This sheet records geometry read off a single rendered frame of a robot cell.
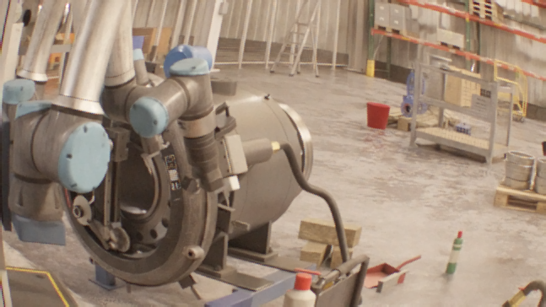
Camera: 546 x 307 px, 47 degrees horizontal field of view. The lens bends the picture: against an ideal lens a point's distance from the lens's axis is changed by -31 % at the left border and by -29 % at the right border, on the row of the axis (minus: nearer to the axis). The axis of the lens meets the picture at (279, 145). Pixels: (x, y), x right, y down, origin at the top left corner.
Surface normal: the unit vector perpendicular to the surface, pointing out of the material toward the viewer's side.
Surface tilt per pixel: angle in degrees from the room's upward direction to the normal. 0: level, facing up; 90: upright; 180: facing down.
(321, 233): 90
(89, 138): 95
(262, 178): 85
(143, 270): 90
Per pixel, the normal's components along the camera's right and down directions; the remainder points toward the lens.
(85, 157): 0.79, 0.27
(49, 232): 0.51, 0.19
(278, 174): 0.90, 0.09
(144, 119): -0.49, 0.48
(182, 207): -0.44, 0.09
